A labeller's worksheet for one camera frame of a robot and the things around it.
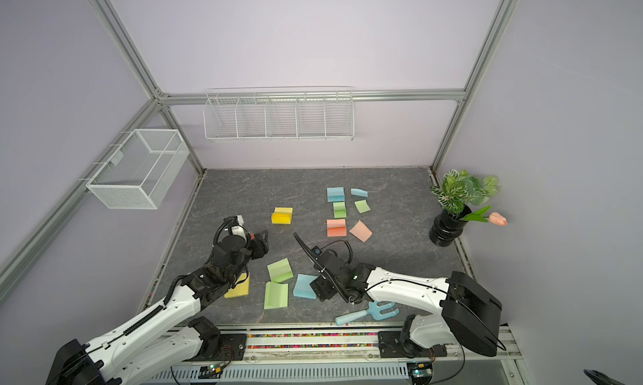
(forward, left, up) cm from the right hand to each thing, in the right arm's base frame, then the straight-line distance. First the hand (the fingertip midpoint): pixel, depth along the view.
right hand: (322, 276), depth 82 cm
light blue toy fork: (-10, -17, -5) cm, 20 cm away
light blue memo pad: (+39, -5, -6) cm, 40 cm away
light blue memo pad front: (-2, +7, -6) cm, 10 cm away
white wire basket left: (+28, +61, +22) cm, 71 cm away
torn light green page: (+33, -17, -6) cm, 38 cm away
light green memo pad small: (+30, -6, -4) cm, 31 cm away
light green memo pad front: (-5, +16, -3) cm, 17 cm away
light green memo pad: (+4, +16, -5) cm, 17 cm away
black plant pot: (+15, -43, +5) cm, 46 cm away
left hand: (+10, +20, +10) cm, 24 cm away
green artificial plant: (+20, -44, +21) cm, 52 cm away
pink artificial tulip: (+8, -50, +22) cm, 55 cm away
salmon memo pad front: (+21, -5, -4) cm, 22 cm away
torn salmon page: (+20, -15, -5) cm, 26 cm away
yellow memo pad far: (+28, +18, -6) cm, 34 cm away
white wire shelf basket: (+56, +17, +25) cm, 64 cm away
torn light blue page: (+40, -15, -5) cm, 43 cm away
